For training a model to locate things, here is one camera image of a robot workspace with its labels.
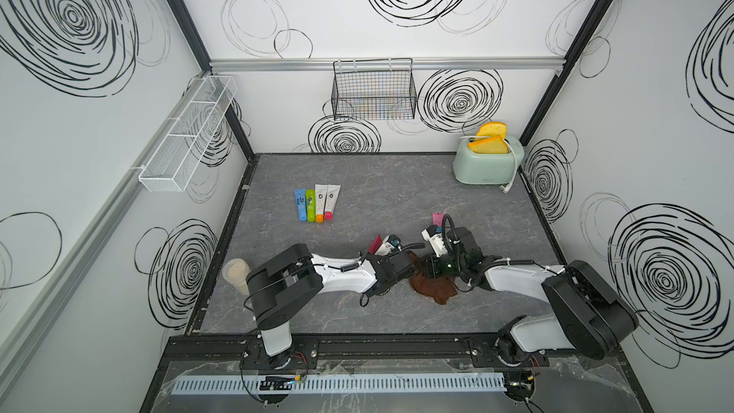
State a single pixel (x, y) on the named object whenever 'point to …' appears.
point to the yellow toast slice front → (489, 145)
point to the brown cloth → (438, 289)
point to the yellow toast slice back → (492, 129)
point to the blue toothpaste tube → (301, 203)
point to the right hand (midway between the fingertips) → (416, 265)
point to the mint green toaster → (485, 167)
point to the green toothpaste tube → (311, 205)
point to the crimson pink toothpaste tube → (377, 243)
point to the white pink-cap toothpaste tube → (333, 192)
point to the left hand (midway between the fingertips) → (370, 262)
